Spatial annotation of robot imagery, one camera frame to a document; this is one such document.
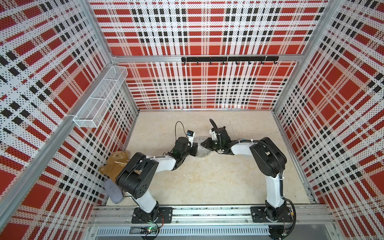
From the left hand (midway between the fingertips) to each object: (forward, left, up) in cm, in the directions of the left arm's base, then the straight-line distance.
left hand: (198, 143), depth 94 cm
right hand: (+1, -3, -2) cm, 4 cm away
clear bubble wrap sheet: (-4, -3, -4) cm, 7 cm away
